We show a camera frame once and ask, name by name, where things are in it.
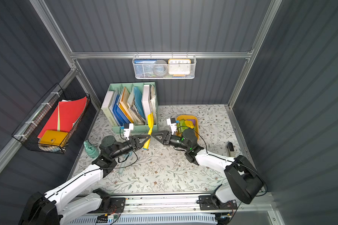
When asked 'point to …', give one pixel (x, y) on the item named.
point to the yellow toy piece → (150, 121)
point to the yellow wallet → (51, 137)
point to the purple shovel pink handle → (193, 121)
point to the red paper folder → (66, 114)
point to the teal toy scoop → (121, 159)
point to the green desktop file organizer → (130, 103)
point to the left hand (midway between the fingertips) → (148, 139)
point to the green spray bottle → (91, 150)
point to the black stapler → (230, 149)
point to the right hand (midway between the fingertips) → (156, 135)
